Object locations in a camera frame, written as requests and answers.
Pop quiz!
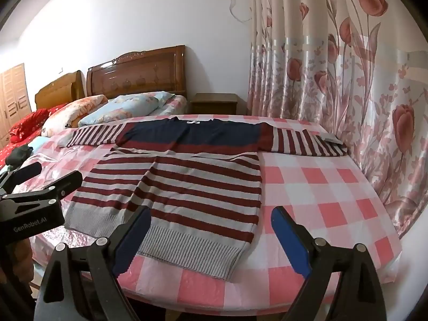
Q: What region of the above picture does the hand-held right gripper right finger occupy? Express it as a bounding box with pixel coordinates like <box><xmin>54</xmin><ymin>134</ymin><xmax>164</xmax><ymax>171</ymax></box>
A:
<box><xmin>270</xmin><ymin>205</ymin><xmax>385</xmax><ymax>321</ymax></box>

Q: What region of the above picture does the small wooden headboard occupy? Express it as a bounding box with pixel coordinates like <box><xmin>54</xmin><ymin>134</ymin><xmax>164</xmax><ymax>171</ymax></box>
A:
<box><xmin>35</xmin><ymin>70</ymin><xmax>86</xmax><ymax>110</ymax></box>

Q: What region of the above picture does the large carved wooden headboard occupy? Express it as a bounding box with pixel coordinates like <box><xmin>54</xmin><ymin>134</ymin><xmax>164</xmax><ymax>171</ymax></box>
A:
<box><xmin>86</xmin><ymin>45</ymin><xmax>187</xmax><ymax>99</ymax></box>

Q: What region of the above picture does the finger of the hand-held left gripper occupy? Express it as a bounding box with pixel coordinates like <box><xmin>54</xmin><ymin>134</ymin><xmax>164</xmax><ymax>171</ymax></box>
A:
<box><xmin>7</xmin><ymin>170</ymin><xmax>83</xmax><ymax>204</ymax></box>
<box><xmin>0</xmin><ymin>162</ymin><xmax>42</xmax><ymax>194</ymax></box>

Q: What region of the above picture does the striped knit sweater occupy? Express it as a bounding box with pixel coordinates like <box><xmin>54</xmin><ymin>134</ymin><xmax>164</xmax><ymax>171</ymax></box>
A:
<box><xmin>63</xmin><ymin>116</ymin><xmax>348</xmax><ymax>281</ymax></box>

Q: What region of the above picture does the wooden nightstand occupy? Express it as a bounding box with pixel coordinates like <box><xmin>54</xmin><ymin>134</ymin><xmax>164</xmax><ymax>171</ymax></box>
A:
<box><xmin>190</xmin><ymin>93</ymin><xmax>239</xmax><ymax>116</ymax></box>

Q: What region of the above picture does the orange floral pillow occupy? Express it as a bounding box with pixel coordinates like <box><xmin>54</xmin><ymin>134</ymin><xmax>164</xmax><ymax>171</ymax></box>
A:
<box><xmin>42</xmin><ymin>94</ymin><xmax>109</xmax><ymax>137</ymax></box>

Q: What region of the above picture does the wooden wardrobe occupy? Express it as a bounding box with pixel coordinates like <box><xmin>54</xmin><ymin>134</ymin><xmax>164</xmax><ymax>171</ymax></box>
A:
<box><xmin>0</xmin><ymin>63</ymin><xmax>32</xmax><ymax>148</ymax></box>

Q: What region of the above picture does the light blue floral pillow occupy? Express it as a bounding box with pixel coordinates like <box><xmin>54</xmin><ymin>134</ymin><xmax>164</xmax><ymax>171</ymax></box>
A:
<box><xmin>78</xmin><ymin>91</ymin><xmax>174</xmax><ymax>128</ymax></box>

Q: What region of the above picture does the pink white checkered sheet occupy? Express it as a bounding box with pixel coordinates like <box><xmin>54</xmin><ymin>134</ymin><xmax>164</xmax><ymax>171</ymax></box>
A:
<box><xmin>30</xmin><ymin>114</ymin><xmax>403</xmax><ymax>311</ymax></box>

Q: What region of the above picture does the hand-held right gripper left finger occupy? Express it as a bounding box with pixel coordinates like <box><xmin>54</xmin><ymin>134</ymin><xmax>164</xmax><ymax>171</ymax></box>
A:
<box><xmin>33</xmin><ymin>205</ymin><xmax>152</xmax><ymax>321</ymax></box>

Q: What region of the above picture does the red blanket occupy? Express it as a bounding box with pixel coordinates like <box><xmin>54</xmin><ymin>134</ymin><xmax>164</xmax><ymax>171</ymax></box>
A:
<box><xmin>0</xmin><ymin>104</ymin><xmax>69</xmax><ymax>156</ymax></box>

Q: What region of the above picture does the floral tulip curtain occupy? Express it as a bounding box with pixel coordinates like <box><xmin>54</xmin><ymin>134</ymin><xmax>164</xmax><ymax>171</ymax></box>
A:
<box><xmin>246</xmin><ymin>0</ymin><xmax>428</xmax><ymax>238</ymax></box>

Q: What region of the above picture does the dark cloth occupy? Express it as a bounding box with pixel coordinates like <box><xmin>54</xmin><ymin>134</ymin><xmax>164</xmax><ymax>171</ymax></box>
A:
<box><xmin>5</xmin><ymin>143</ymin><xmax>33</xmax><ymax>168</ymax></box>

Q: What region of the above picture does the grey garment tag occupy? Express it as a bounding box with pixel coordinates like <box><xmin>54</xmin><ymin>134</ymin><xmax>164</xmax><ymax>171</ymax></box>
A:
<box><xmin>316</xmin><ymin>133</ymin><xmax>345</xmax><ymax>145</ymax></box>

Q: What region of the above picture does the person's left hand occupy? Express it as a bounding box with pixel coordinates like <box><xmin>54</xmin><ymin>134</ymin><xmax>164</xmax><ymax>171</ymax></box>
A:
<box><xmin>13</xmin><ymin>237</ymin><xmax>34</xmax><ymax>295</ymax></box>

